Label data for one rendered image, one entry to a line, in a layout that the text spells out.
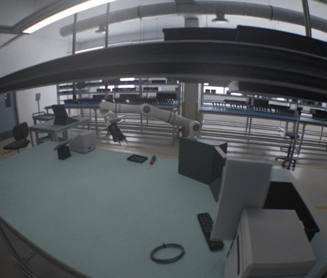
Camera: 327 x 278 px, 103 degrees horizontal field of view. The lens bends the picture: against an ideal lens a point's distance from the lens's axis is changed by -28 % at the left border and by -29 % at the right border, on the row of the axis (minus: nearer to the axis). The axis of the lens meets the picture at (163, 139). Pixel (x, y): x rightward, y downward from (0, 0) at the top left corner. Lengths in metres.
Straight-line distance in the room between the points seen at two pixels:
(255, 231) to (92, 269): 0.43
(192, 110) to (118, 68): 4.73
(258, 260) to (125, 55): 0.37
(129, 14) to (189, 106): 2.86
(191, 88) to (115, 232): 4.54
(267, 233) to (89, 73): 0.42
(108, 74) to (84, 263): 0.51
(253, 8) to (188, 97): 2.84
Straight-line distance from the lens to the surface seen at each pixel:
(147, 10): 4.51
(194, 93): 4.91
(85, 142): 1.32
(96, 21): 5.16
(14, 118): 7.46
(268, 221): 0.42
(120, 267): 0.56
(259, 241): 0.37
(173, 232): 0.65
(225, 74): 0.22
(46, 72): 0.38
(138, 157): 1.20
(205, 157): 0.86
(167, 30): 0.29
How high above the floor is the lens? 1.47
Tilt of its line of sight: 17 degrees down
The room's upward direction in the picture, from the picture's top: 1 degrees clockwise
